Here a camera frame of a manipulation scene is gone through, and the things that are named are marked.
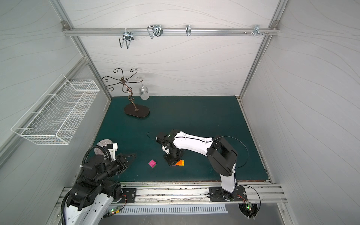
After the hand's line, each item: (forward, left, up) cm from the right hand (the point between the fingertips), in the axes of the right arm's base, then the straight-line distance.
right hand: (172, 163), depth 81 cm
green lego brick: (-2, +11, -2) cm, 11 cm away
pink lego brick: (-1, +12, -1) cm, 12 cm away
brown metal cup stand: (+41, +37, -2) cm, 55 cm away
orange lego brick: (+1, -5, -2) cm, 5 cm away
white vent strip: (-23, +18, -4) cm, 29 cm away
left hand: (-2, +17, +15) cm, 22 cm away
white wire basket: (+10, +58, +28) cm, 65 cm away
